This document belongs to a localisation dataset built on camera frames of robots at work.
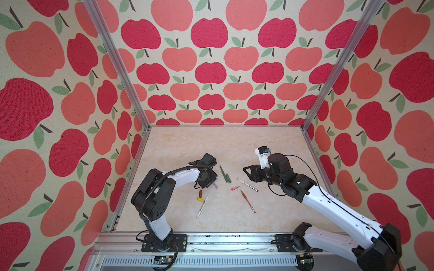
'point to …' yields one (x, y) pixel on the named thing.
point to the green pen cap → (228, 178)
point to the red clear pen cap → (233, 189)
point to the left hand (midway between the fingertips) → (218, 181)
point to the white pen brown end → (247, 184)
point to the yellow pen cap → (201, 200)
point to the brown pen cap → (200, 192)
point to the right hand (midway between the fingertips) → (250, 167)
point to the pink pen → (215, 186)
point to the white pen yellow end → (198, 215)
